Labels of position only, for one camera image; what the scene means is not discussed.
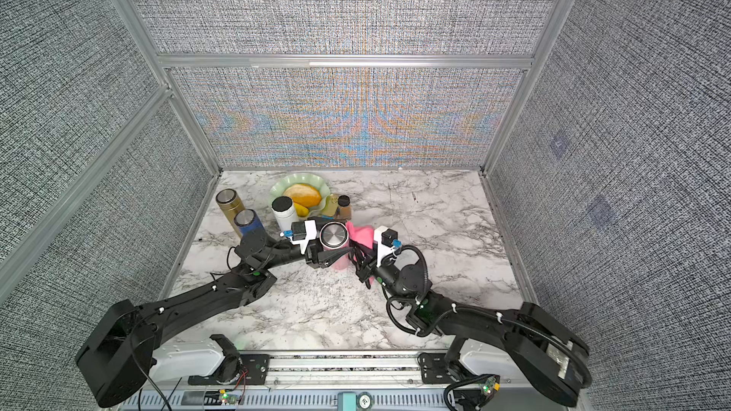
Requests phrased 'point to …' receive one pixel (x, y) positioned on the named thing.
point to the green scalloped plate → (279, 185)
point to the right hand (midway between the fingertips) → (351, 236)
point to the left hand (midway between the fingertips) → (352, 233)
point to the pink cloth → (361, 233)
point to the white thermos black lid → (283, 208)
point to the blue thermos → (247, 221)
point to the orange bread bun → (304, 194)
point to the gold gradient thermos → (230, 204)
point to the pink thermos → (333, 236)
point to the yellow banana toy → (302, 211)
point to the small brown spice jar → (344, 211)
